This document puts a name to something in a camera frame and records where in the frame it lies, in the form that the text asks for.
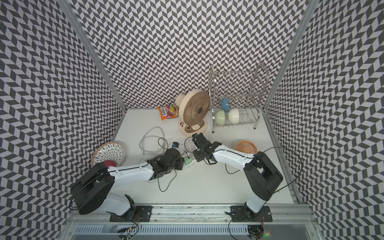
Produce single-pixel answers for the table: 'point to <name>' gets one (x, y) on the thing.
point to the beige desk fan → (193, 106)
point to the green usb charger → (187, 160)
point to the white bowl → (233, 116)
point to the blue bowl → (225, 104)
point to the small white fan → (144, 157)
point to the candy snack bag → (168, 111)
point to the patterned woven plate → (111, 150)
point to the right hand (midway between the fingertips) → (200, 155)
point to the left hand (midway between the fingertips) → (182, 161)
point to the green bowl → (220, 117)
